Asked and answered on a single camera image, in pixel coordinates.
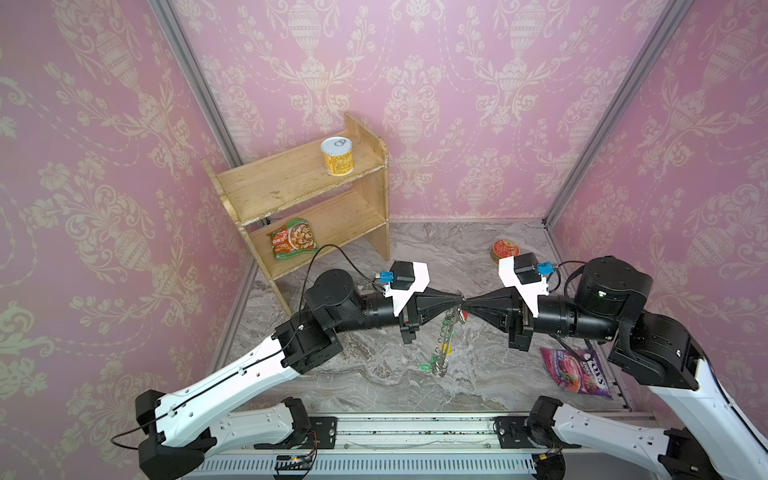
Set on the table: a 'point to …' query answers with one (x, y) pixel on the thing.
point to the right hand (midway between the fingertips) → (467, 302)
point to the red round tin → (502, 249)
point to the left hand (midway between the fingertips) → (458, 304)
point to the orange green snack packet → (293, 239)
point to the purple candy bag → (574, 373)
